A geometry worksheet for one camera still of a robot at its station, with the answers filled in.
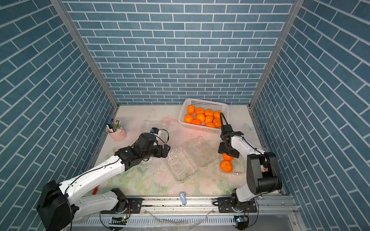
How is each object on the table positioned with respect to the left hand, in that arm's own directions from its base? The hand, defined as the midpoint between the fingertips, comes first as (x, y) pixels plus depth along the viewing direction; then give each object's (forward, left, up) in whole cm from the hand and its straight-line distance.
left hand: (167, 147), depth 80 cm
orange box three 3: (-7, -35, -10) cm, 37 cm away
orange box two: (+28, -12, -8) cm, 32 cm away
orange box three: (+29, -21, -7) cm, 37 cm away
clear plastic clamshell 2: (-2, -9, -15) cm, 17 cm away
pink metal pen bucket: (+16, +37, -5) cm, 40 cm away
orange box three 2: (+26, -18, -9) cm, 33 cm away
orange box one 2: (+27, -33, -9) cm, 44 cm away
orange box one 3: (-2, -36, -9) cm, 37 cm away
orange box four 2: (+28, -27, -8) cm, 40 cm away
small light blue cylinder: (-23, -10, -12) cm, 28 cm away
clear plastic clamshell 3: (-6, -43, -13) cm, 45 cm away
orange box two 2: (+37, -20, -8) cm, 43 cm away
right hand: (+3, -38, -11) cm, 39 cm away
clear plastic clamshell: (+27, +10, -14) cm, 32 cm away
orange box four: (+34, -33, -8) cm, 48 cm away
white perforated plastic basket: (+41, -25, -6) cm, 48 cm away
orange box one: (+39, -13, -8) cm, 42 cm away
